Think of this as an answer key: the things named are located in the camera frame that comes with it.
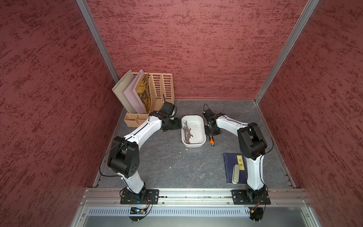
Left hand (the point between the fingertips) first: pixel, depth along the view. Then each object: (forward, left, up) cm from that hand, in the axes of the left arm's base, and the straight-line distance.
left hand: (176, 128), depth 88 cm
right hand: (+3, -24, -12) cm, 27 cm away
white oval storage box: (+12, -15, -11) cm, 22 cm away
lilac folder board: (+17, +29, +12) cm, 36 cm away
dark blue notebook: (-15, -35, -12) cm, 40 cm away
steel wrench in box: (+2, -8, -11) cm, 14 cm away
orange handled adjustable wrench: (-2, -24, -11) cm, 27 cm away
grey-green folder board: (+19, +37, +16) cm, 44 cm away
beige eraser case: (-25, -36, -9) cm, 44 cm away
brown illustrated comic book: (+28, +24, +8) cm, 38 cm away
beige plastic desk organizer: (+37, +13, -1) cm, 40 cm away
